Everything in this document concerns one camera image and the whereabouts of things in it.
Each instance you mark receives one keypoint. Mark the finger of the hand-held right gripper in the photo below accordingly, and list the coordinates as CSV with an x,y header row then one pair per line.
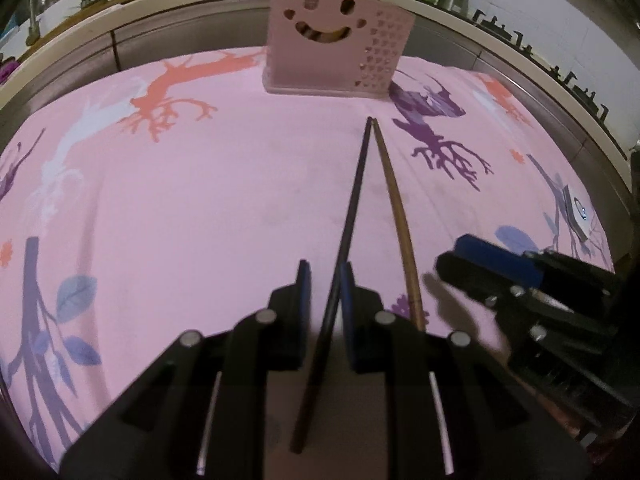
x,y
475,282
500,260

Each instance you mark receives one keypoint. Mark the purple cloth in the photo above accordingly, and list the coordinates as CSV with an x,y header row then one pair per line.
x,y
5,70

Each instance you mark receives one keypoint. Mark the chrome sink faucet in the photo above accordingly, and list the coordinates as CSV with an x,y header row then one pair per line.
x,y
35,5

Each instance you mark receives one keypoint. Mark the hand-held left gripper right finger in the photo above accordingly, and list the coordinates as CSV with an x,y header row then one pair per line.
x,y
365,320

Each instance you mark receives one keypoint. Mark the small white round-light device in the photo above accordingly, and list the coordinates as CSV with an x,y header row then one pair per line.
x,y
577,212

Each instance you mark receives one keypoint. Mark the kitchen counter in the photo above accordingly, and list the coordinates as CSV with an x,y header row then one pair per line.
x,y
200,5

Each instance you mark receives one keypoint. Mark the light brown single chopstick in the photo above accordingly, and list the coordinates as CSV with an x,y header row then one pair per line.
x,y
401,215

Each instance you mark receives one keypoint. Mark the pink tree-print tablecloth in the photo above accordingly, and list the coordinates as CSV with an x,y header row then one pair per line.
x,y
175,210

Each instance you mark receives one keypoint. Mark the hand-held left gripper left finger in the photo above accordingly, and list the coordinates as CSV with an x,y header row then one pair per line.
x,y
280,320

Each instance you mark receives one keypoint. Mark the black gas stove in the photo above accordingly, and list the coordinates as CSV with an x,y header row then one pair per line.
x,y
560,65

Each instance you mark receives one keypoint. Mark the pink smiley utensil holder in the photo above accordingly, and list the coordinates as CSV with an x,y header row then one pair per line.
x,y
310,65

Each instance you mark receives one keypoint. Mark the dark brown single chopstick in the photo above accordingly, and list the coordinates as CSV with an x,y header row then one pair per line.
x,y
348,220

